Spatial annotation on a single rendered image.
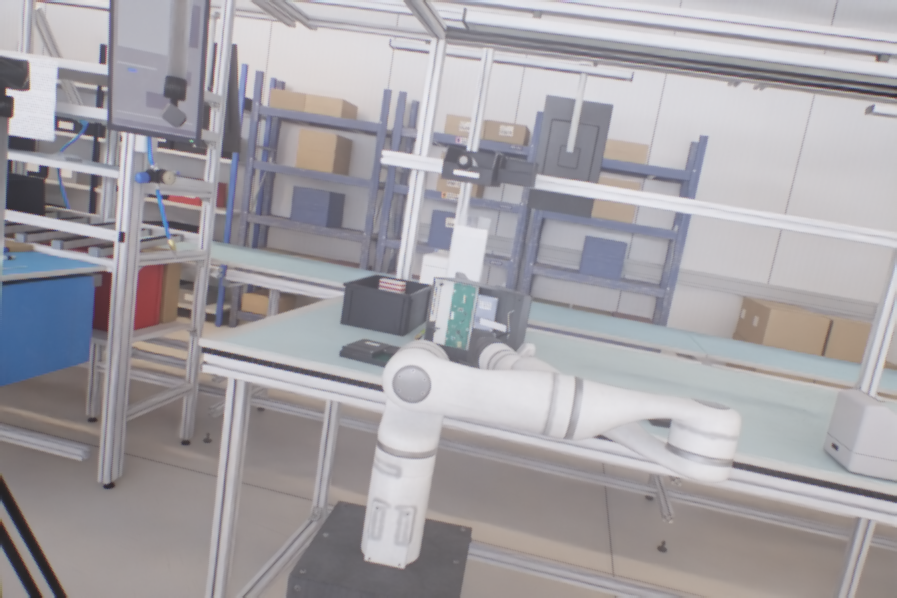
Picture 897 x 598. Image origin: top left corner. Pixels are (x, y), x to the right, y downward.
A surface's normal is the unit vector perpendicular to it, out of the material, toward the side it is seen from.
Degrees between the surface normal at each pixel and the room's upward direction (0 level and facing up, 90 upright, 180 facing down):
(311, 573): 0
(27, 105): 89
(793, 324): 90
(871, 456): 90
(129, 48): 101
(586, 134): 97
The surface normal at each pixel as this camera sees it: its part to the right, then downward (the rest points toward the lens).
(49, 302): 0.97, 0.19
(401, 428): 0.04, -0.88
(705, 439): -0.29, 0.00
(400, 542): -0.10, 0.15
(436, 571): 0.17, -0.97
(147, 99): 0.22, 0.39
